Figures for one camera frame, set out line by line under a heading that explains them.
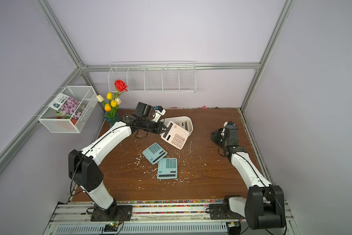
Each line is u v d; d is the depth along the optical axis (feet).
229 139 2.11
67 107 2.42
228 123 2.57
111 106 2.73
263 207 1.34
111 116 2.96
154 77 3.25
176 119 3.45
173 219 2.38
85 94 2.78
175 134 2.72
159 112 2.45
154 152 3.08
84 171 1.46
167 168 2.85
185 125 3.52
